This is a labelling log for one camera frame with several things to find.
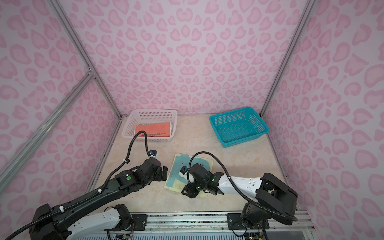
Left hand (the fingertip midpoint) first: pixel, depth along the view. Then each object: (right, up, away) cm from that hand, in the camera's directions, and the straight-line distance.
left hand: (163, 169), depth 79 cm
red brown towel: (-10, +21, +25) cm, 34 cm away
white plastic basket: (-20, +30, +34) cm, 50 cm away
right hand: (+11, -11, -1) cm, 15 cm away
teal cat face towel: (+5, -9, +7) cm, 12 cm away
